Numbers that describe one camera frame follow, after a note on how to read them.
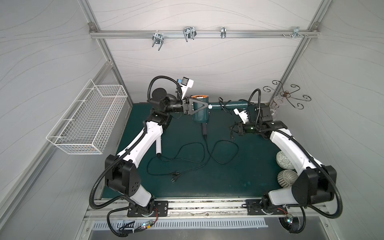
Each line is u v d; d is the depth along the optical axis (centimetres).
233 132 78
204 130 102
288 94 83
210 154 93
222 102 60
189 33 77
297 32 76
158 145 93
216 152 95
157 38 78
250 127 69
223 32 78
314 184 41
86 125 69
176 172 85
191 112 57
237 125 73
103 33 80
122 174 42
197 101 57
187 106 56
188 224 70
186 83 58
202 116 60
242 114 72
